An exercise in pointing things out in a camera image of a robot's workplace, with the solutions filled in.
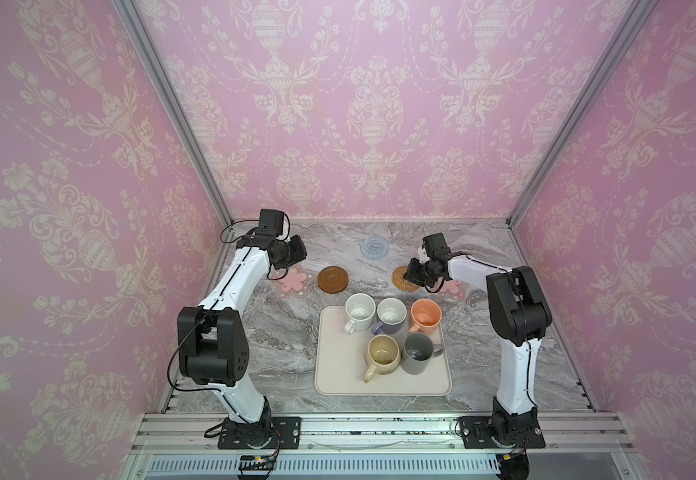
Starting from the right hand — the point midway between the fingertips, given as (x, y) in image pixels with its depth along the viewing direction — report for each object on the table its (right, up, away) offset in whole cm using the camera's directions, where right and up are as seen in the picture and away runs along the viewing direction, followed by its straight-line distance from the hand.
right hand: (406, 275), depth 103 cm
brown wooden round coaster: (-26, -1, 0) cm, 26 cm away
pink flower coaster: (-39, -2, 0) cm, 40 cm away
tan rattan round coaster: (-2, -2, 0) cm, 3 cm away
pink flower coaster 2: (+15, -4, -3) cm, 16 cm away
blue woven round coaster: (-10, +10, +10) cm, 17 cm away
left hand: (-32, +8, -13) cm, 36 cm away
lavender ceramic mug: (-7, -10, -12) cm, 18 cm away
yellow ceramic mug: (-10, -22, -16) cm, 29 cm away
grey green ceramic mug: (0, -20, -18) cm, 27 cm away
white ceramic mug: (-16, -10, -8) cm, 21 cm away
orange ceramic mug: (+4, -11, -11) cm, 16 cm away
